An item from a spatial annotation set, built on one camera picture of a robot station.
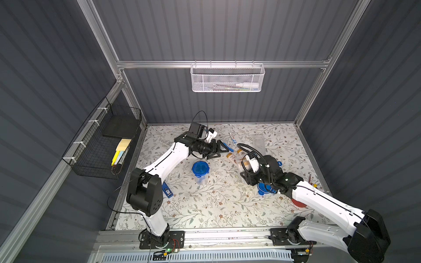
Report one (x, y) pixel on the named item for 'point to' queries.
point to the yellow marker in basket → (115, 158)
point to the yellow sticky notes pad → (123, 144)
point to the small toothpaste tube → (234, 141)
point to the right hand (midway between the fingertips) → (248, 171)
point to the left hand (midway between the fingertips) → (228, 155)
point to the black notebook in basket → (121, 126)
